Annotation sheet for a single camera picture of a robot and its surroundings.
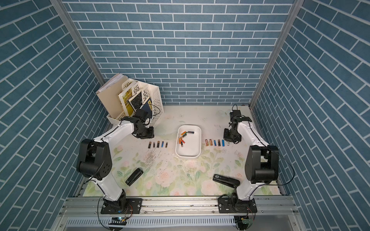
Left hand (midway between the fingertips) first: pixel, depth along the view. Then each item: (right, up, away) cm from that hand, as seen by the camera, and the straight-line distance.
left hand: (155, 135), depth 93 cm
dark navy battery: (+22, +1, +10) cm, 24 cm away
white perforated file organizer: (-7, +30, +8) cm, 32 cm away
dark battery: (+6, -7, +4) cm, 10 cm away
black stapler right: (+45, -25, -13) cm, 53 cm away
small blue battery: (+3, -7, +5) cm, 9 cm away
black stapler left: (-9, -22, -12) cm, 27 cm away
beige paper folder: (-29, +26, -1) cm, 39 cm away
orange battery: (+18, +1, +10) cm, 21 cm away
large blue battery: (+45, -6, +6) cm, 46 cm away
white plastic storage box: (+24, -9, +3) cm, 26 cm away
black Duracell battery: (-5, -7, +4) cm, 10 cm away
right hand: (+47, -2, -2) cm, 47 cm away
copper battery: (+34, -5, +6) cm, 35 cm away
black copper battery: (+42, -6, +6) cm, 43 cm away
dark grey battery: (-2, -7, +4) cm, 8 cm away
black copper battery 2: (+1, -6, +4) cm, 8 cm away
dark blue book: (-8, +19, +9) cm, 23 cm away
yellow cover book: (-20, +25, -1) cm, 32 cm away
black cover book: (-15, +23, +4) cm, 28 cm away
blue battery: (+40, -5, +6) cm, 41 cm away
